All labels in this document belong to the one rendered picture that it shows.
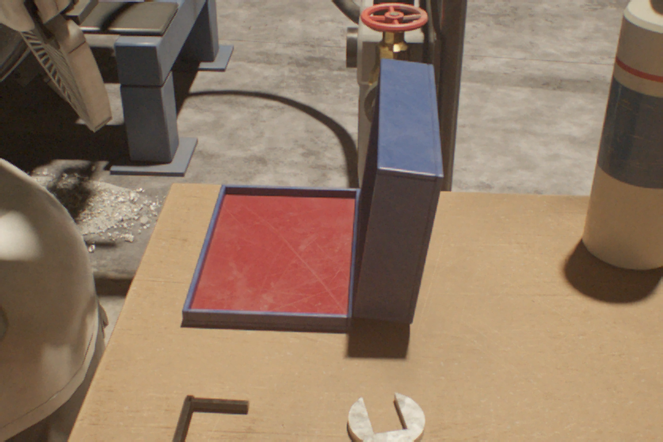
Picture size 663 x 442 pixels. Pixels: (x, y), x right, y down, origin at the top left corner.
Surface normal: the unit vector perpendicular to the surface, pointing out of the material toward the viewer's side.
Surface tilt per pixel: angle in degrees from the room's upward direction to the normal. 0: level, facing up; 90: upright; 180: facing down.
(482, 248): 0
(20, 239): 29
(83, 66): 101
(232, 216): 0
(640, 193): 90
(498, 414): 0
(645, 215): 90
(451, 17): 89
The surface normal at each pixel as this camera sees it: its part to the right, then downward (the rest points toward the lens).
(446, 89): -0.32, 0.51
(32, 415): 0.71, 0.34
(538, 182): 0.00, -0.84
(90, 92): 0.74, 0.60
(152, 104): -0.06, 0.55
